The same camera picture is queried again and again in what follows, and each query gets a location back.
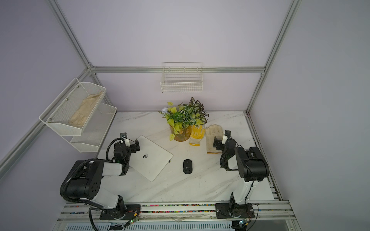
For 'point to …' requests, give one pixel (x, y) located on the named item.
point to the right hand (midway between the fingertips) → (222, 139)
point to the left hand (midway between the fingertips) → (129, 141)
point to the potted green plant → (181, 120)
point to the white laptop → (150, 160)
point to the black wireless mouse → (187, 166)
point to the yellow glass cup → (197, 134)
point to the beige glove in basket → (81, 113)
